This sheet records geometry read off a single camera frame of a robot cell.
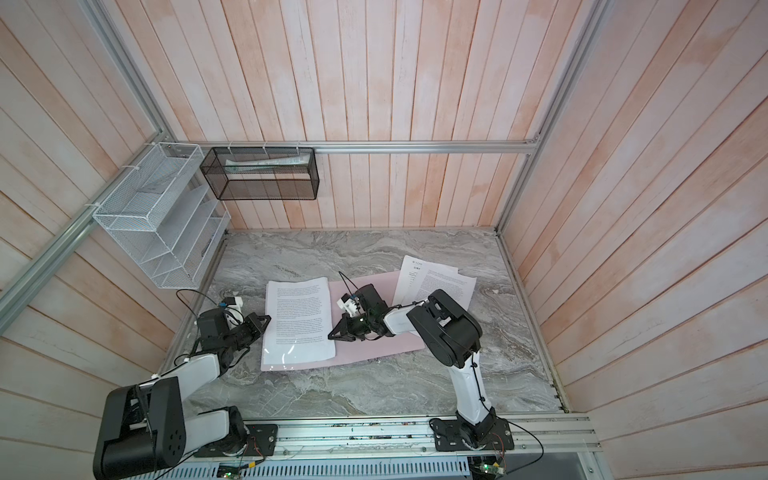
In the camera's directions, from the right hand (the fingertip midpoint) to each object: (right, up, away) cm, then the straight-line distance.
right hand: (329, 338), depth 90 cm
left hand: (-18, +5, 0) cm, 18 cm away
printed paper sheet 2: (+28, +18, +17) cm, 37 cm away
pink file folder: (+6, -4, -2) cm, 7 cm away
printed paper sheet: (-9, +3, +2) cm, 10 cm away
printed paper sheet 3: (+43, +15, +14) cm, 48 cm away
